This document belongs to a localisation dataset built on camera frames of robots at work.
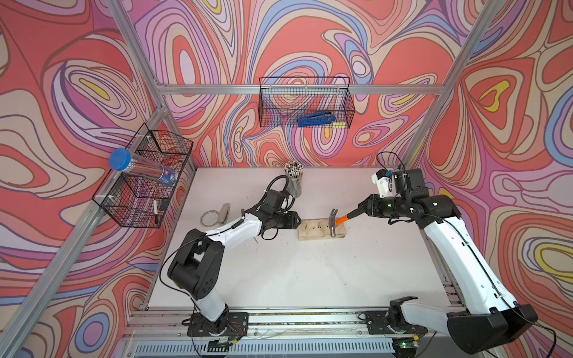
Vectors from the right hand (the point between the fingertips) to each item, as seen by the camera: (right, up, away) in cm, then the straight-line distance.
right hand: (362, 212), depth 73 cm
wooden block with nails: (-13, -10, +21) cm, 26 cm away
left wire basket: (-76, +3, +1) cm, 76 cm away
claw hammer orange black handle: (-7, -5, +11) cm, 14 cm away
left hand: (-20, -6, +16) cm, 26 cm away
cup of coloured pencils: (-22, +16, +23) cm, 35 cm away
